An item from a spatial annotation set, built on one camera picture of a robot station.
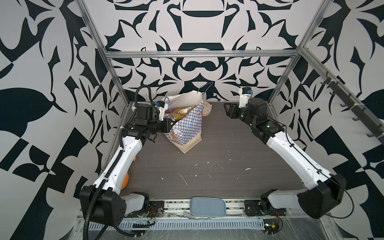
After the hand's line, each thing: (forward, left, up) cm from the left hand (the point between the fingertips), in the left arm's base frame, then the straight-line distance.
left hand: (174, 119), depth 76 cm
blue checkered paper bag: (-2, -6, -7) cm, 9 cm away
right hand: (+4, -27, +7) cm, 28 cm away
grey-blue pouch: (-35, -17, -22) cm, 45 cm away
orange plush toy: (-22, +26, -20) cm, 40 cm away
